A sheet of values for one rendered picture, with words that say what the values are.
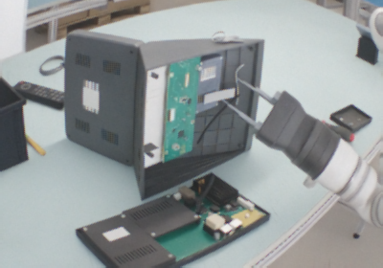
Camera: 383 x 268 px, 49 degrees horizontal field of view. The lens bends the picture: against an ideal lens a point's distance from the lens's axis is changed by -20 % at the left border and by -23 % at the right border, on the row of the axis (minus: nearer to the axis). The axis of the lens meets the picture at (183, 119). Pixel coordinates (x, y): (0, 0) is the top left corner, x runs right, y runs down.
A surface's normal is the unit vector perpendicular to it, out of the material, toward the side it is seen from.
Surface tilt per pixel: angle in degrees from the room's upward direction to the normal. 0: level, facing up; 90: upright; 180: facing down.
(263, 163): 0
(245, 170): 0
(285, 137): 55
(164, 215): 0
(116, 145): 90
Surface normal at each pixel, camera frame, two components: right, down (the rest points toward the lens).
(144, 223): 0.07, -0.87
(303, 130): -0.14, -0.22
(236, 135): 0.33, 0.48
